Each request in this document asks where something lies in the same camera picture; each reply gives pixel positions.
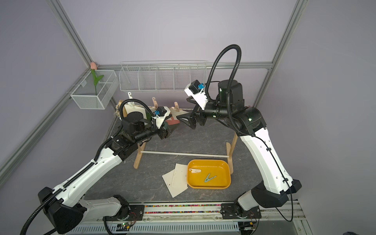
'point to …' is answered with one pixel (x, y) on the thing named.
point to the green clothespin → (207, 178)
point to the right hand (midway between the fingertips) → (184, 106)
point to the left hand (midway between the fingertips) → (174, 119)
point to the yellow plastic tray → (215, 167)
